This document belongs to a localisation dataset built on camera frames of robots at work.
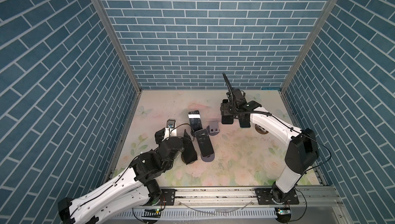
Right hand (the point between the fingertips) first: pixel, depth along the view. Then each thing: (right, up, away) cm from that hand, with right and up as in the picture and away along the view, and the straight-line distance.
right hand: (224, 106), depth 88 cm
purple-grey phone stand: (-9, -30, -2) cm, 31 cm away
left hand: (-24, -11, -17) cm, 31 cm away
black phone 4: (-20, -26, -6) cm, 33 cm away
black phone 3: (-17, -10, +3) cm, 19 cm away
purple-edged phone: (-11, -19, -7) cm, 24 cm away
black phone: (+5, -5, -25) cm, 26 cm away
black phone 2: (+2, -7, -2) cm, 8 cm away
